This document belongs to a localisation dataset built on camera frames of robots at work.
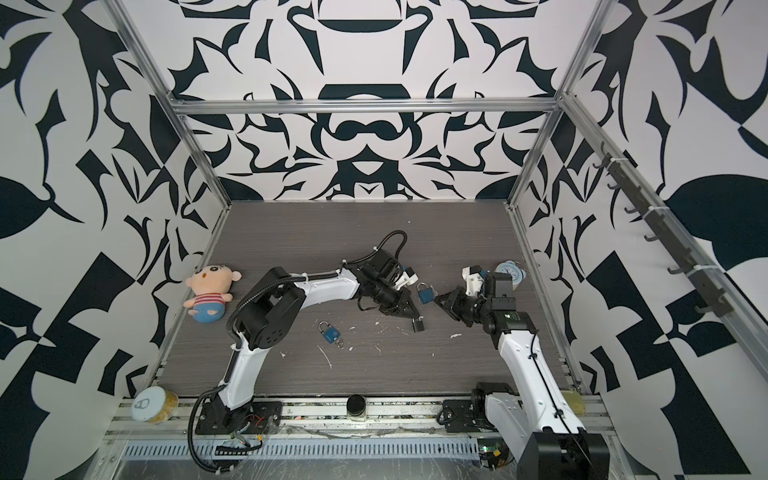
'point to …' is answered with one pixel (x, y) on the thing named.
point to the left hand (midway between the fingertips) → (423, 313)
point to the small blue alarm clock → (512, 268)
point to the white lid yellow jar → (154, 404)
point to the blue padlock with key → (331, 334)
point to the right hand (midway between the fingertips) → (437, 297)
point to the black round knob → (356, 405)
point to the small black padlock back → (419, 326)
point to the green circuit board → (493, 453)
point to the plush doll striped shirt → (210, 285)
